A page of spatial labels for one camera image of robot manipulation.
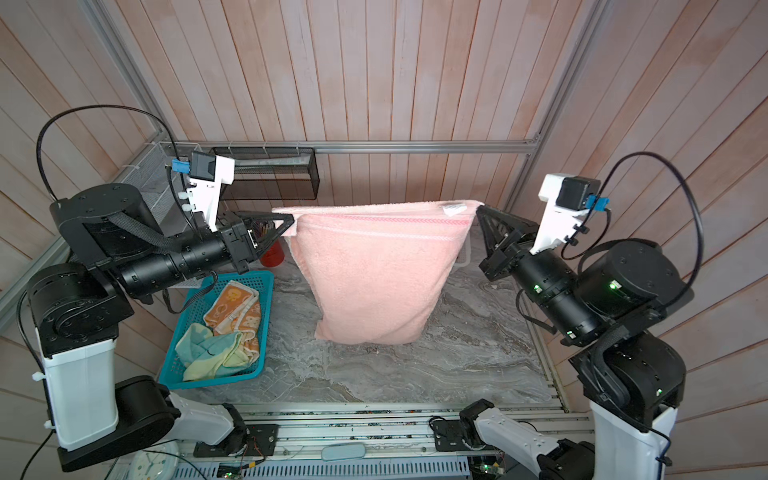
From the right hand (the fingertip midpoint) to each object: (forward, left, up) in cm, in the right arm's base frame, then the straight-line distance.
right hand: (477, 212), depth 42 cm
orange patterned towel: (+14, +62, -55) cm, 84 cm away
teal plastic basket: (-9, +68, -47) cm, 83 cm away
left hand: (-3, +27, -2) cm, 27 cm away
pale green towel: (-3, +64, -51) cm, 82 cm away
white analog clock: (-28, +67, -54) cm, 91 cm away
